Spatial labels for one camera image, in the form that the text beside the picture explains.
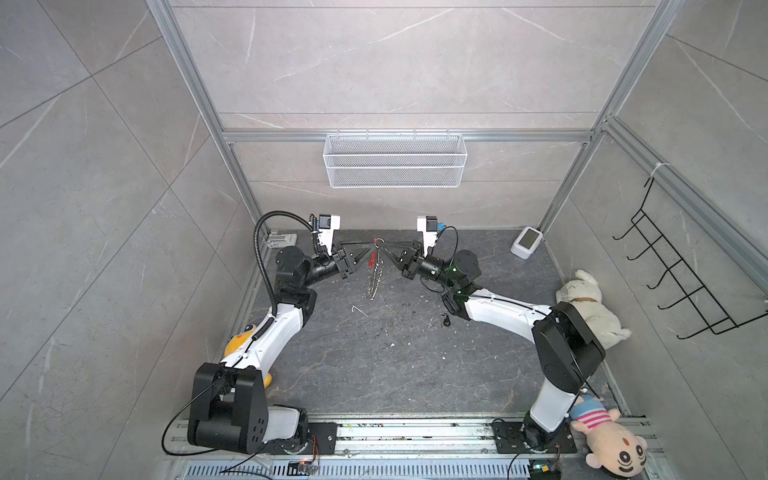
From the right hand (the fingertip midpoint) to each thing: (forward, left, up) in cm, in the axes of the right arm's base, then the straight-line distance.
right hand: (380, 248), depth 69 cm
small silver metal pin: (+3, +11, -35) cm, 36 cm away
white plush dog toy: (+3, -63, -27) cm, 69 cm away
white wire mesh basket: (+44, -3, -5) cm, 44 cm away
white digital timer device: (+29, -55, -32) cm, 69 cm away
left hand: (0, +1, +1) cm, 2 cm away
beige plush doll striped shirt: (-38, -52, -28) cm, 70 cm away
